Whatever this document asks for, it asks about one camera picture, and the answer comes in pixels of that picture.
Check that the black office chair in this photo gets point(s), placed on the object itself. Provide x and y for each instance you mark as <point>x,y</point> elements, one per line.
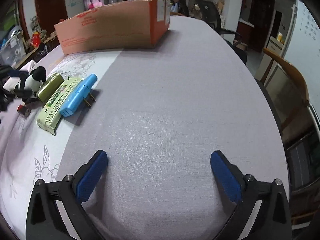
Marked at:
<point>210,15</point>

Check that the white cloth covered chair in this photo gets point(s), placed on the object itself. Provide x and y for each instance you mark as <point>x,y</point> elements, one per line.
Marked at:
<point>28,67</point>

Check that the light blue plug adapter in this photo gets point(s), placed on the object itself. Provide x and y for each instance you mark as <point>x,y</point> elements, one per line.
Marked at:
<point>78,95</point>

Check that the television screen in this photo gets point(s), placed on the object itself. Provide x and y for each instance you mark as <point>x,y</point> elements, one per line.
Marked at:
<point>91,4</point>

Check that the pink cardboard box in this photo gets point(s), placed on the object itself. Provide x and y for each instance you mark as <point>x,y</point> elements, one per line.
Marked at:
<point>127,24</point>

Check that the olive green cylinder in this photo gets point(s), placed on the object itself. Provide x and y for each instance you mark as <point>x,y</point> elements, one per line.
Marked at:
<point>49,87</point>

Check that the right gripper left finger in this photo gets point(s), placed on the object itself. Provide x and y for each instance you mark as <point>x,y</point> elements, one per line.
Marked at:
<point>43,218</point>

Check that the panda plush toy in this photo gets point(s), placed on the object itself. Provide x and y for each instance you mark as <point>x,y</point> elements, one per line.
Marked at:
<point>30,84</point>

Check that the red black small box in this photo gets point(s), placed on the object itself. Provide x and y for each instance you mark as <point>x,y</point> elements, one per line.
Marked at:
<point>23,111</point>

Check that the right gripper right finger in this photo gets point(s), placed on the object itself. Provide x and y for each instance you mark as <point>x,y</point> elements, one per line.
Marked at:
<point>273,218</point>

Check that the green tissue pack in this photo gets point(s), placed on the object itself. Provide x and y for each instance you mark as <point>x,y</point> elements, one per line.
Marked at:
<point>49,117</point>

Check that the wooden chair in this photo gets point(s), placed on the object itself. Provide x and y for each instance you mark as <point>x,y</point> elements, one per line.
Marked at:
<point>287,94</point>

